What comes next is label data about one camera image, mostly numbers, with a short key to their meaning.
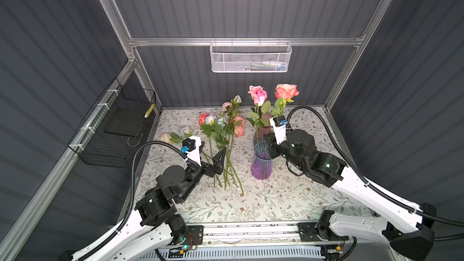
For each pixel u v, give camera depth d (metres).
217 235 0.75
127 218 0.45
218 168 0.55
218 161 0.53
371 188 0.43
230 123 1.08
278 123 0.56
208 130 1.05
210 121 1.04
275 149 0.60
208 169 0.53
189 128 1.05
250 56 1.24
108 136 0.72
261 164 0.96
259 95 0.62
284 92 0.65
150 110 0.82
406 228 0.39
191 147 0.49
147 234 0.58
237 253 0.77
